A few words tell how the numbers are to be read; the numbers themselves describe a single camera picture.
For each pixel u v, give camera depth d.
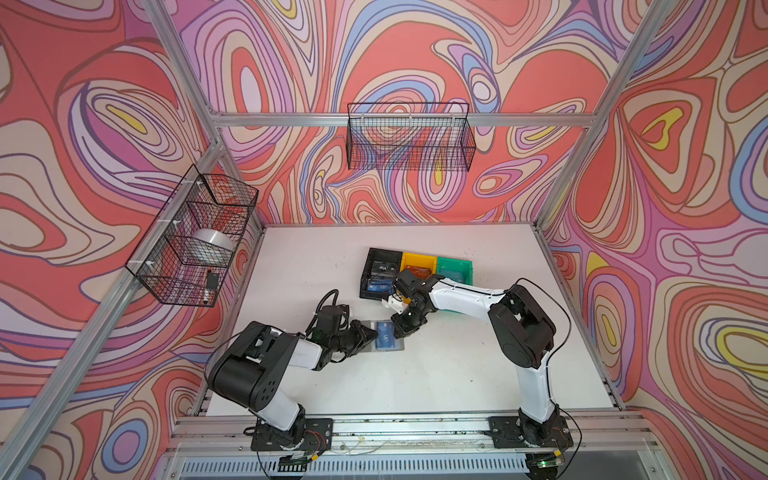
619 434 0.78
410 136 0.96
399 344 0.88
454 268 1.00
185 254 0.73
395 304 0.86
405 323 0.81
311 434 0.73
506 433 0.73
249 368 0.46
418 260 1.01
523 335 0.51
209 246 0.70
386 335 0.89
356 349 0.83
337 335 0.77
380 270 1.05
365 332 0.89
